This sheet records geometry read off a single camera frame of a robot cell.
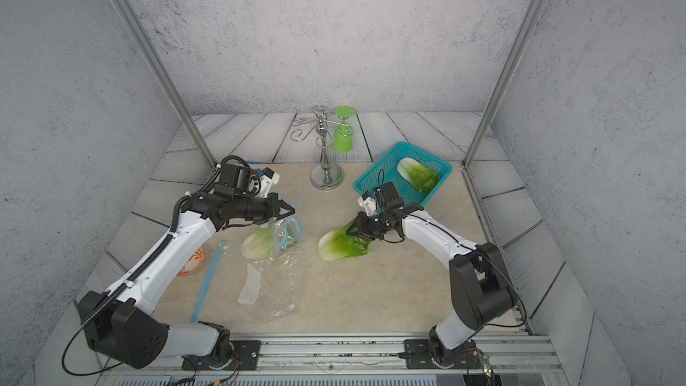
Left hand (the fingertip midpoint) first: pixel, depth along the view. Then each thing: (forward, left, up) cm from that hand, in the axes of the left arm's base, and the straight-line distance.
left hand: (298, 210), depth 75 cm
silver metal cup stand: (+34, -5, -23) cm, 41 cm away
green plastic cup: (+40, -12, -7) cm, 42 cm away
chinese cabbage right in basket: (+26, -42, -15) cm, 52 cm away
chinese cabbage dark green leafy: (0, +16, -18) cm, 24 cm away
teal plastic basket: (+34, -30, -19) cm, 49 cm away
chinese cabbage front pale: (-3, -11, -14) cm, 18 cm away
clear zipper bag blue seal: (-9, +15, -23) cm, 29 cm away
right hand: (-1, -14, -11) cm, 18 cm away
